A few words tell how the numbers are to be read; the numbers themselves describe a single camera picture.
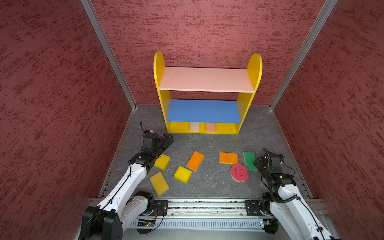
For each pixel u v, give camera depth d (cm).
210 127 104
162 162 89
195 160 90
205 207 76
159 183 81
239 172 83
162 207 74
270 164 64
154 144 64
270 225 71
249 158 92
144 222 73
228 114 97
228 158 92
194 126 103
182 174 83
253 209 74
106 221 38
